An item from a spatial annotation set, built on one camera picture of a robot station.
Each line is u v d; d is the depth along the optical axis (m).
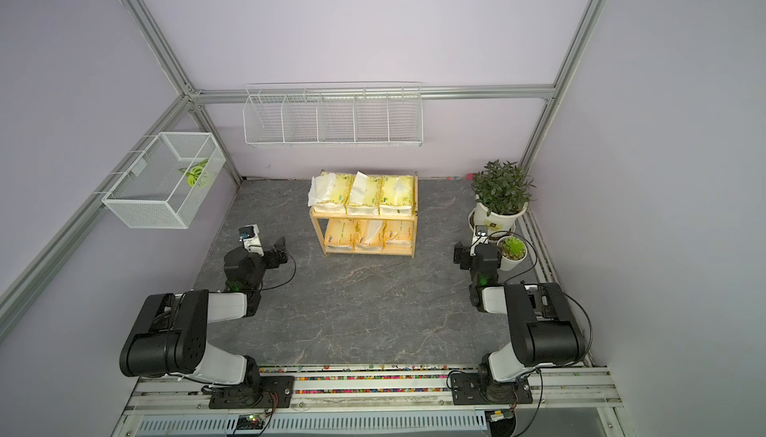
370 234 0.98
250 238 0.79
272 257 0.83
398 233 0.96
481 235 0.80
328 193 0.83
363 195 0.83
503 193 0.90
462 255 0.86
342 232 0.97
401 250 0.96
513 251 0.89
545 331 0.45
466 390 0.74
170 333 0.46
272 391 0.74
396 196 0.82
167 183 0.83
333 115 0.99
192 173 0.81
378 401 0.73
